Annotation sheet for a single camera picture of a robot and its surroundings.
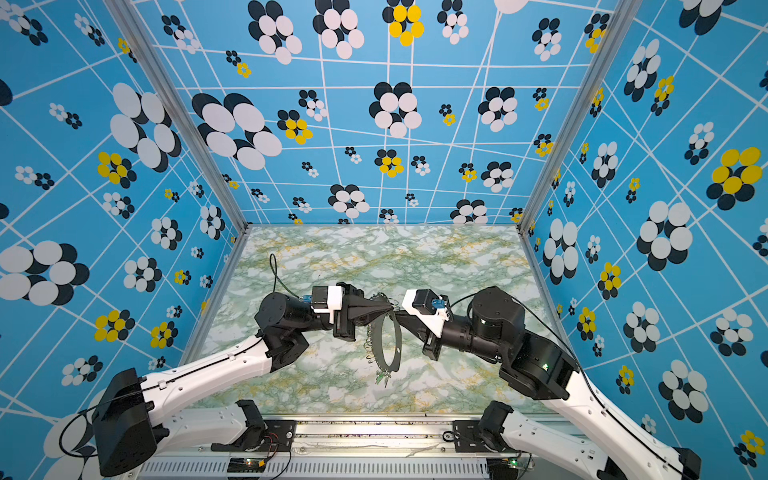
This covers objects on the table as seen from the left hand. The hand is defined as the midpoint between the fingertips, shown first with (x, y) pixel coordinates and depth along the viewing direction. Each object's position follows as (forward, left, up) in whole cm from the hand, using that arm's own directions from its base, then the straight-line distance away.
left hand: (390, 308), depth 52 cm
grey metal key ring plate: (+2, +3, -11) cm, 11 cm away
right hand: (+1, -1, -4) cm, 4 cm away
